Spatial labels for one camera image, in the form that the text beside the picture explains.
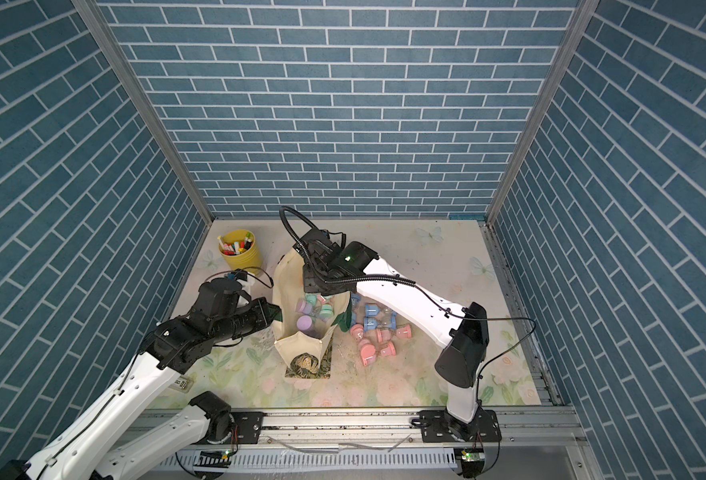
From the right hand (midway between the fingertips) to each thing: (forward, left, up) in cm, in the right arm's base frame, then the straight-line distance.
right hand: (313, 282), depth 75 cm
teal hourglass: (+7, +5, -21) cm, 23 cm away
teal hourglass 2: (+1, -1, -17) cm, 17 cm away
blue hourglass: (+5, -15, -21) cm, 27 cm away
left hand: (-7, +5, -2) cm, 9 cm away
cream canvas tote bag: (-13, +3, -16) cm, 21 cm away
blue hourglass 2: (+2, -22, -20) cm, 30 cm away
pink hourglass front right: (-8, -21, -20) cm, 30 cm away
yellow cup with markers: (+16, +28, -9) cm, 34 cm away
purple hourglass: (+1, +4, -16) cm, 17 cm away
